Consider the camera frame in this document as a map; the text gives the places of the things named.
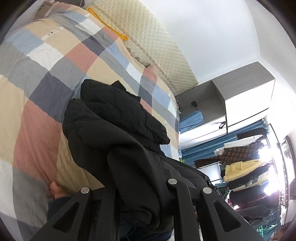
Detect black puffer jacket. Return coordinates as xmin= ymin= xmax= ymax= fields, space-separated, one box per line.
xmin=63 ymin=79 xmax=209 ymax=240

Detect black cabinet door handle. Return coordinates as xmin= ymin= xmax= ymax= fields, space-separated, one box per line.
xmin=219 ymin=121 xmax=227 ymax=129

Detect dark clothes pile on rack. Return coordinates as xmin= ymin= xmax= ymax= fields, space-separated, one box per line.
xmin=227 ymin=164 xmax=280 ymax=222

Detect floral pillow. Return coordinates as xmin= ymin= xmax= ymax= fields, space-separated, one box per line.
xmin=123 ymin=39 xmax=160 ymax=70

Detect cream quilted headboard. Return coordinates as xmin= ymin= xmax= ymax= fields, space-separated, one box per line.
xmin=91 ymin=1 xmax=198 ymax=95

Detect wooden nightstand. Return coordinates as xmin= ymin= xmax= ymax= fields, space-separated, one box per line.
xmin=34 ymin=1 xmax=57 ymax=20

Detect plaid shirt on rack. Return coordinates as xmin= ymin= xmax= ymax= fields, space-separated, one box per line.
xmin=194 ymin=141 xmax=264 ymax=168

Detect yellow garment on rack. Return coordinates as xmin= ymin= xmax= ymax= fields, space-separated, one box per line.
xmin=223 ymin=159 xmax=270 ymax=182

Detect grey wardrobe cabinet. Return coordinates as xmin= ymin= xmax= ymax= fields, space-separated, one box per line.
xmin=176 ymin=62 xmax=275 ymax=150

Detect yellow cloth at headboard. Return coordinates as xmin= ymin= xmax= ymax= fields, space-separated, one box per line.
xmin=86 ymin=6 xmax=129 ymax=41

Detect plaid patchwork duvet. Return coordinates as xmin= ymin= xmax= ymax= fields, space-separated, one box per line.
xmin=1 ymin=3 xmax=179 ymax=240

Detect blue towel on shelf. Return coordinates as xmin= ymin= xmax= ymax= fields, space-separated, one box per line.
xmin=179 ymin=110 xmax=204 ymax=134

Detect person's left hand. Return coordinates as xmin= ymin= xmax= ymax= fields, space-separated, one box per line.
xmin=50 ymin=181 xmax=70 ymax=199

